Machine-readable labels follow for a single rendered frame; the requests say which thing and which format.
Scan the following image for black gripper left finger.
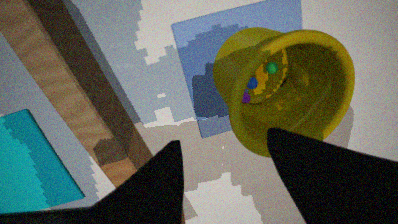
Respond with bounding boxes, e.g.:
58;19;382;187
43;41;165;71
0;140;184;224

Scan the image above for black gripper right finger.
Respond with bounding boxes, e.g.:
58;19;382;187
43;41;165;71
267;128;398;224

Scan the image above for purple marble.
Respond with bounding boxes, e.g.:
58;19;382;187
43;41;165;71
242;92;251;103

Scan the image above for blue marble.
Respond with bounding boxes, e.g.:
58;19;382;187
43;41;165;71
247;77;258;89

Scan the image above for olive yellow cup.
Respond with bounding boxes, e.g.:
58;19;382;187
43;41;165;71
213;27;355;158

